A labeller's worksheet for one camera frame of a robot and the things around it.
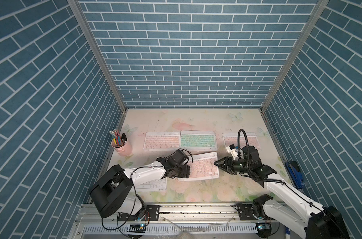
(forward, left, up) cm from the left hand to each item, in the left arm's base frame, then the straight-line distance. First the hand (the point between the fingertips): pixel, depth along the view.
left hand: (189, 175), depth 85 cm
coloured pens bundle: (+17, +42, +10) cm, 46 cm away
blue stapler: (+3, -63, 0) cm, 63 cm away
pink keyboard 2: (+3, -8, +5) cm, 10 cm away
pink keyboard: (+24, +19, -2) cm, 31 cm away
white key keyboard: (-5, +19, -2) cm, 20 cm away
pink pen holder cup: (+13, +39, +4) cm, 42 cm away
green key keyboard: (+25, -6, -1) cm, 25 cm away
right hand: (+1, -14, +11) cm, 18 cm away
